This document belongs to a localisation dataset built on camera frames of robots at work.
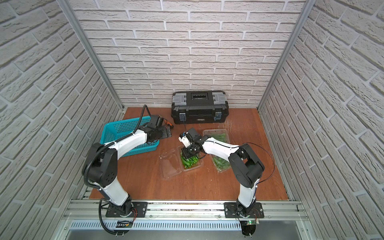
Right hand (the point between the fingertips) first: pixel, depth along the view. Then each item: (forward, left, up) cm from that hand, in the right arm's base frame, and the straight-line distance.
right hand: (185, 154), depth 89 cm
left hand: (+15, +11, +4) cm, 19 cm away
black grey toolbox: (+28, -11, +12) cm, 32 cm away
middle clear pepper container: (-9, -21, +1) cm, 23 cm away
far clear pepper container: (+12, -24, 0) cm, 27 cm away
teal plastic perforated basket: (+20, +50, +2) cm, 53 cm away
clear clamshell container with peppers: (-3, +9, -6) cm, 11 cm away
